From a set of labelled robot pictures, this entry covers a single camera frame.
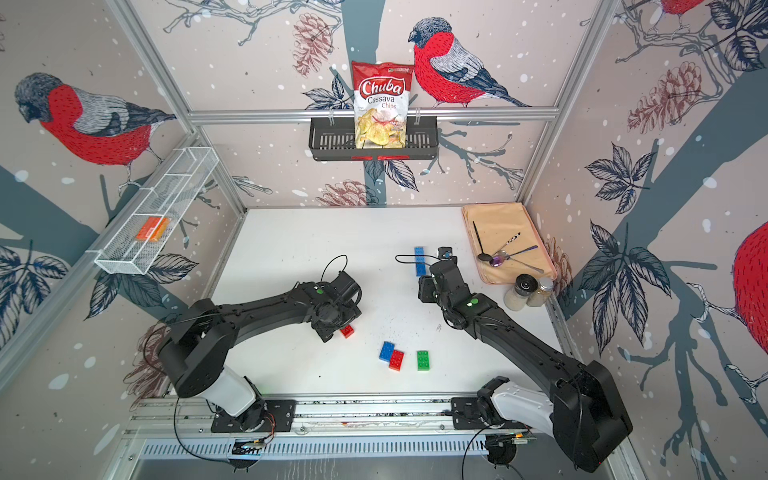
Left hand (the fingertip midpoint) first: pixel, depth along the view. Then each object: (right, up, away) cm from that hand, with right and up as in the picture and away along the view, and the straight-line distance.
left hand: (357, 317), depth 87 cm
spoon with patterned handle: (+56, +23, +23) cm, 65 cm away
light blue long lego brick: (+20, +15, +13) cm, 28 cm away
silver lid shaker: (+55, +6, 0) cm, 55 cm away
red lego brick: (-3, -4, 0) cm, 5 cm away
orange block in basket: (-48, +26, -16) cm, 57 cm away
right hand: (+20, +12, -3) cm, 24 cm away
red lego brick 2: (+12, -10, -6) cm, 17 cm away
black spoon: (+44, +17, +17) cm, 50 cm away
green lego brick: (+19, -10, -6) cm, 23 cm away
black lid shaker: (+48, +6, 0) cm, 49 cm away
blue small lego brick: (+9, -9, -4) cm, 13 cm away
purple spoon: (+49, +16, +16) cm, 54 cm away
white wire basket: (-53, +21, -18) cm, 60 cm away
